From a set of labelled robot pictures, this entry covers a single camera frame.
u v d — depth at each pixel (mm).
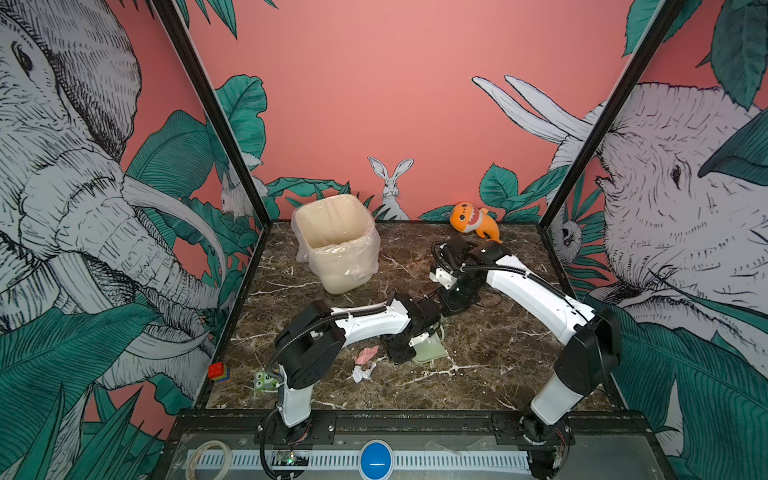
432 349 881
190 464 676
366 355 854
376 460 688
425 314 657
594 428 764
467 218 1122
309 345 469
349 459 702
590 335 435
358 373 819
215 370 773
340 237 1049
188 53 747
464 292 671
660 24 705
